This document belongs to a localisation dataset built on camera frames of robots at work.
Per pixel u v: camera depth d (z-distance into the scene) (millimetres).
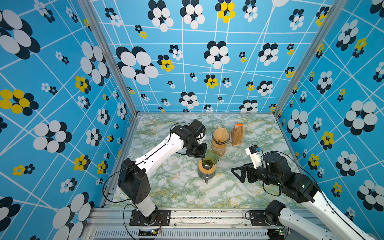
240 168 596
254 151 601
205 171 787
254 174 588
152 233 701
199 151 690
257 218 725
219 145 903
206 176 792
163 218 737
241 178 589
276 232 705
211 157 789
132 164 443
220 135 906
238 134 963
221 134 900
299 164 963
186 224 727
